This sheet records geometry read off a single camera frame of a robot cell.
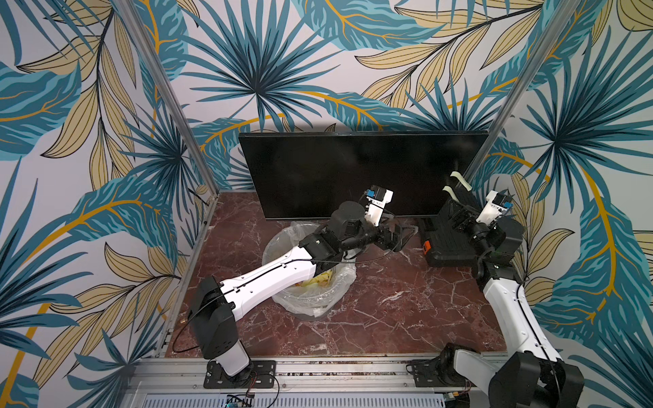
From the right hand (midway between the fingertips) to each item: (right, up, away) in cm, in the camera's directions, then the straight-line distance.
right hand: (459, 202), depth 75 cm
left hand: (-19, -7, -10) cm, 23 cm away
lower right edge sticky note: (-2, +3, +1) cm, 4 cm away
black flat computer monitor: (-45, +10, +13) cm, 48 cm away
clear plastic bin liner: (-40, -23, -13) cm, 48 cm away
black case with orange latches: (+5, -13, +20) cm, 24 cm away
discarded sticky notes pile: (-41, -26, +10) cm, 50 cm away
